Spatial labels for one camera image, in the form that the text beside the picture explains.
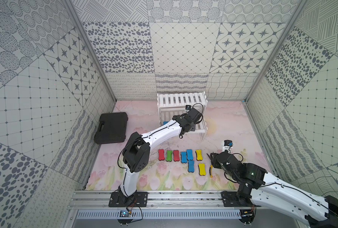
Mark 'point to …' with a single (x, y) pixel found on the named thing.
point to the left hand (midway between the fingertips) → (189, 121)
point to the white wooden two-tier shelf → (171, 104)
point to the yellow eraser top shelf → (199, 155)
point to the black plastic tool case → (111, 128)
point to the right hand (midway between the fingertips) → (214, 156)
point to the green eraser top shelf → (169, 154)
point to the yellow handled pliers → (210, 170)
